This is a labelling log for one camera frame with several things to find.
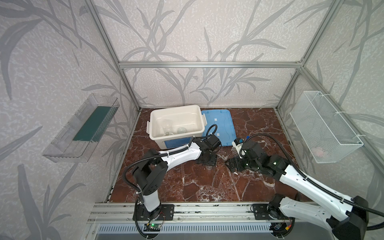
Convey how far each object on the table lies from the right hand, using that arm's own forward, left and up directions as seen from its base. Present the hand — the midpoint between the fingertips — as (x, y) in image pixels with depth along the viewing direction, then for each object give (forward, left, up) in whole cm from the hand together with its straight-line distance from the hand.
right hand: (231, 155), depth 77 cm
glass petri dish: (+26, +30, -14) cm, 42 cm away
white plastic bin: (+29, +36, -14) cm, 48 cm away
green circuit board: (-30, +40, -17) cm, 52 cm away
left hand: (+2, +9, -9) cm, 14 cm away
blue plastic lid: (+26, -1, -15) cm, 31 cm away
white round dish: (+19, +37, -7) cm, 42 cm away
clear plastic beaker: (+27, +40, -9) cm, 49 cm away
